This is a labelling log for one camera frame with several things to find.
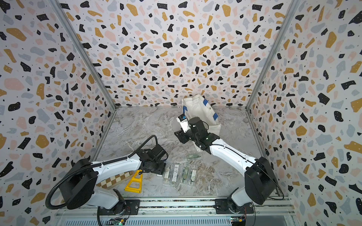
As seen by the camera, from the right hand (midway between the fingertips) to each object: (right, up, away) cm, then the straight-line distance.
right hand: (178, 131), depth 81 cm
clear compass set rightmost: (+9, -26, +3) cm, 28 cm away
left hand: (-10, -24, +5) cm, 26 cm away
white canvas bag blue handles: (+12, +16, +26) cm, 33 cm away
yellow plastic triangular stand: (-27, -29, +3) cm, 40 cm away
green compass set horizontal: (+7, -18, +12) cm, 22 cm away
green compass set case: (+4, -26, +4) cm, 26 cm away
